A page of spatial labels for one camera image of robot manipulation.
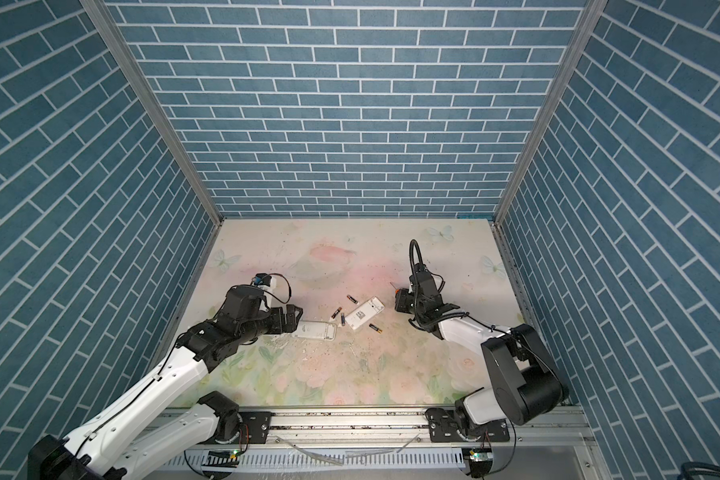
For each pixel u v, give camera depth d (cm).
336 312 94
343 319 93
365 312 94
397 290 98
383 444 72
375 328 91
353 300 97
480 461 74
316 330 89
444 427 74
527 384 44
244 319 60
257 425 74
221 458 72
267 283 71
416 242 76
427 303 71
